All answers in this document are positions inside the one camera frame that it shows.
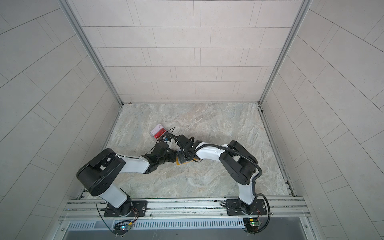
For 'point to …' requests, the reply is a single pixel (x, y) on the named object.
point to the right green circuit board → (251, 225)
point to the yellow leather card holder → (178, 163)
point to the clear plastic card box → (158, 131)
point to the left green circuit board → (121, 229)
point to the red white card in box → (158, 131)
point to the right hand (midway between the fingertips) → (182, 156)
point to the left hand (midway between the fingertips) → (182, 151)
